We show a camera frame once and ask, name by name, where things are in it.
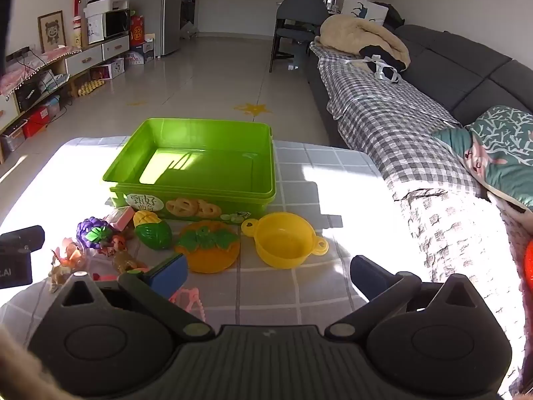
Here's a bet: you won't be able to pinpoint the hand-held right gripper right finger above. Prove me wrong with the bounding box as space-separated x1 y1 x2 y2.
325 255 478 341

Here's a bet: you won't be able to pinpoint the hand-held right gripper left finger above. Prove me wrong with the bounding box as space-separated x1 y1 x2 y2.
62 254 216 341

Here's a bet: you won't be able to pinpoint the pink toy dinosaur skeleton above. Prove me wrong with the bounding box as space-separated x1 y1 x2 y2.
169 287 207 322

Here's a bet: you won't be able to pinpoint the yellow green toy corn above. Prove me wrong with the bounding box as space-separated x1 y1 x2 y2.
133 210 173 251

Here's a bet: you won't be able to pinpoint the orange toy pumpkin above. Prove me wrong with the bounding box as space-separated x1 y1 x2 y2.
175 220 241 275

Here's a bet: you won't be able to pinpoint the tan toy dinosaur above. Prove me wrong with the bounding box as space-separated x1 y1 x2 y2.
112 250 149 274

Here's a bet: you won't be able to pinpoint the brown toy dinosaur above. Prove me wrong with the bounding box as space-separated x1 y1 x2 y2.
48 264 74 294

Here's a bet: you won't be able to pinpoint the orange toy lobster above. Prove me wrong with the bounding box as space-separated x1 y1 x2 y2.
52 237 86 268

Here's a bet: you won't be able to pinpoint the red-brown toy dinosaur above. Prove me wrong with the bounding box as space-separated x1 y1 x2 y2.
100 235 126 257

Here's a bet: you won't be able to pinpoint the pink toy block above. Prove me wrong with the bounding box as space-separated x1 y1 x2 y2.
103 207 136 231

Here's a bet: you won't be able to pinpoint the purple toy grapes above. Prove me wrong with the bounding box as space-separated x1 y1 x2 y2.
76 217 116 252

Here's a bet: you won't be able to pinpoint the yellow toy pot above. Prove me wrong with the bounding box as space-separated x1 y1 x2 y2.
242 212 329 270

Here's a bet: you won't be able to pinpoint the beige fuzzy cloth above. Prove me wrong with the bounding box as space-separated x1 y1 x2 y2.
0 324 60 400

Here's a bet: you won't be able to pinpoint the green plastic storage box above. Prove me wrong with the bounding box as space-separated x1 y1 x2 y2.
102 117 278 221

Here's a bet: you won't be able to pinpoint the orange round object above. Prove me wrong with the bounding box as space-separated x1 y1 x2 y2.
522 242 533 297

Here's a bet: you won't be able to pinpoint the grey sofa with checked cover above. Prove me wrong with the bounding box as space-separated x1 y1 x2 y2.
310 42 533 397

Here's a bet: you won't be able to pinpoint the pink cabinet cloth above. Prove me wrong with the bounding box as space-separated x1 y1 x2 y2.
0 46 82 97

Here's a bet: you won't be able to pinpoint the row of yellow toy ducks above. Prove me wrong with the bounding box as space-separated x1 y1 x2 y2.
69 79 106 98

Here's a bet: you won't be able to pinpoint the teal patterned pillow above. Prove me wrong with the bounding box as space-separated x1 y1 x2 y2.
433 105 533 214

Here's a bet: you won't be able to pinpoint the wooden cabinet with drawers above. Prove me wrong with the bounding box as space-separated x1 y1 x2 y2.
0 33 131 164

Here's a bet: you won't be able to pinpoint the white toy box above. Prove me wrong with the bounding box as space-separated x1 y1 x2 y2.
91 57 126 80

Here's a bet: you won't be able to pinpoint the white cardboard box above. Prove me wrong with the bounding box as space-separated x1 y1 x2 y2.
124 39 156 64

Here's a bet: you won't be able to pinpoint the dark grey sofa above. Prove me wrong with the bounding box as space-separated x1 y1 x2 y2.
307 24 533 135

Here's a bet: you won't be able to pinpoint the framed cartoon picture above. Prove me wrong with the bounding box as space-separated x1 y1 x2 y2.
37 10 68 53

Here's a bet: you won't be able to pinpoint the beige fleece blanket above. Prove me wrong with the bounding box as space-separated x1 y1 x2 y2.
313 14 411 72

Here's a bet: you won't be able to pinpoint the red gift box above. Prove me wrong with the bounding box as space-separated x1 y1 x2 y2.
130 14 146 47

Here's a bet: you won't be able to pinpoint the white microwave oven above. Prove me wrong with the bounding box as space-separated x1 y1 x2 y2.
87 8 131 45

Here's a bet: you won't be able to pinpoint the dark bag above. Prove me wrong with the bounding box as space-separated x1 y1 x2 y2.
385 6 405 28

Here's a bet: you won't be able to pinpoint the silver refrigerator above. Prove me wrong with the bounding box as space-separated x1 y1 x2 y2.
127 0 185 57

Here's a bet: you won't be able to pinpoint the white printed pillow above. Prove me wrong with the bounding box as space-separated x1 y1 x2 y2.
340 0 389 22

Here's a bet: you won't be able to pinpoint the white printer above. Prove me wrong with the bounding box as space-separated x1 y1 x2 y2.
84 0 131 16

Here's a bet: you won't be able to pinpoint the grey chair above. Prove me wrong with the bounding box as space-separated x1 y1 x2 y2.
268 0 330 74

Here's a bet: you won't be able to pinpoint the white strap bundle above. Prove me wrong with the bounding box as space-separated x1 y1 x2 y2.
361 55 403 83

